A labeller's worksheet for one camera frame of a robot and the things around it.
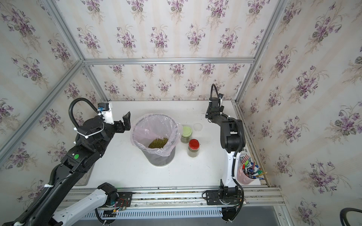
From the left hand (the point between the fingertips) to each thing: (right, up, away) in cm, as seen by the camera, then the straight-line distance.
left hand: (119, 113), depth 64 cm
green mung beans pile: (+14, -20, +27) cm, 36 cm away
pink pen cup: (+64, -31, +10) cm, 72 cm away
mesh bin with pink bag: (+10, -8, +15) cm, 19 cm away
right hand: (+58, +7, +40) cm, 71 cm away
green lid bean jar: (+32, -12, +24) cm, 42 cm away
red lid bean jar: (+36, -20, +15) cm, 44 cm away
